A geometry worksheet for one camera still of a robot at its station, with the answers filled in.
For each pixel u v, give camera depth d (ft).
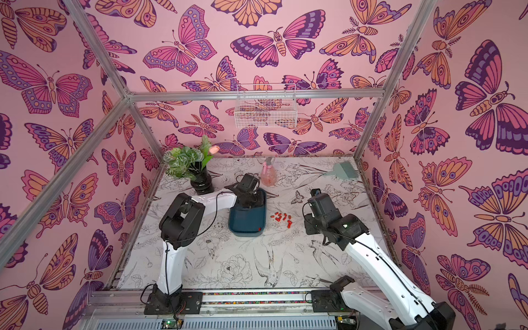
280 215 3.18
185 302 2.39
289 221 3.10
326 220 1.79
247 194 2.60
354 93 3.04
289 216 3.17
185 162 2.76
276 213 3.19
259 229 2.98
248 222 3.03
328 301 2.38
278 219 3.11
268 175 3.38
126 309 2.45
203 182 3.19
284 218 3.12
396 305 1.25
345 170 3.69
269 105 3.13
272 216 3.17
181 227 1.80
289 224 3.10
